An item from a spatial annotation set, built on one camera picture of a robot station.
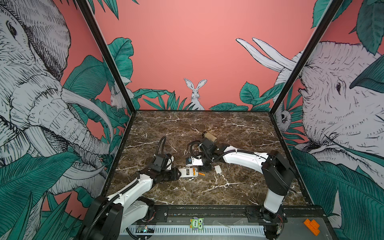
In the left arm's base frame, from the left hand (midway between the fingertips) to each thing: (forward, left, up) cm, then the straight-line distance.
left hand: (178, 172), depth 85 cm
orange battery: (0, -14, -3) cm, 14 cm away
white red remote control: (0, -5, -2) cm, 5 cm away
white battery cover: (+2, -24, -3) cm, 24 cm away
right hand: (+4, -10, +4) cm, 11 cm away
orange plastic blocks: (-29, -65, 0) cm, 71 cm away
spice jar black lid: (+25, -20, -1) cm, 33 cm away
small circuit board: (-26, +15, -2) cm, 30 cm away
